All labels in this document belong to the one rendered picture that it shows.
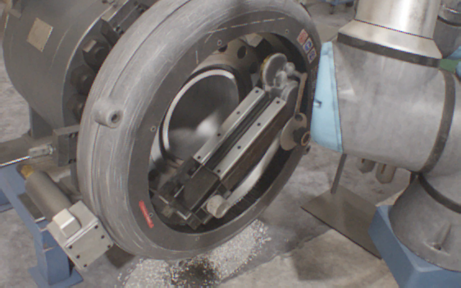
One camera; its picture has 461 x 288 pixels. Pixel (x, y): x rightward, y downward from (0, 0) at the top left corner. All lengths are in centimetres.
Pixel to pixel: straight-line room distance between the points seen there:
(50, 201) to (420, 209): 79
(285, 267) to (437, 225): 102
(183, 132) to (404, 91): 86
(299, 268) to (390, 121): 112
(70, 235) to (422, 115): 70
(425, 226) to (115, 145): 56
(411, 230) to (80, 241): 65
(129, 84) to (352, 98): 42
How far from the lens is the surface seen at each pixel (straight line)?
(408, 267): 70
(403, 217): 71
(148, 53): 83
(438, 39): 91
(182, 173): 110
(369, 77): 58
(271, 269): 161
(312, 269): 166
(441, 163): 63
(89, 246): 99
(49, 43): 128
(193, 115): 135
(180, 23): 85
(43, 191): 111
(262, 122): 111
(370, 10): 60
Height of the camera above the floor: 112
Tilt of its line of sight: 29 degrees down
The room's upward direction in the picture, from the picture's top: 8 degrees clockwise
